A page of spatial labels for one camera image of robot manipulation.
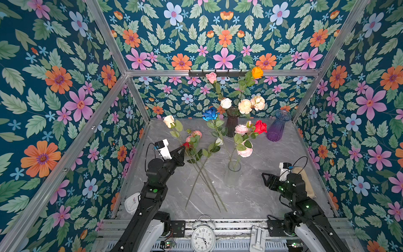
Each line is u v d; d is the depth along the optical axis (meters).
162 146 0.65
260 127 0.58
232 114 0.92
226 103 0.70
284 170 0.68
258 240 0.69
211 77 0.83
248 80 0.88
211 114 0.62
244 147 0.63
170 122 0.69
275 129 1.01
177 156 0.65
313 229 0.53
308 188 0.82
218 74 0.95
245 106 0.77
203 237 0.68
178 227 0.74
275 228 0.73
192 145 1.01
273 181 0.70
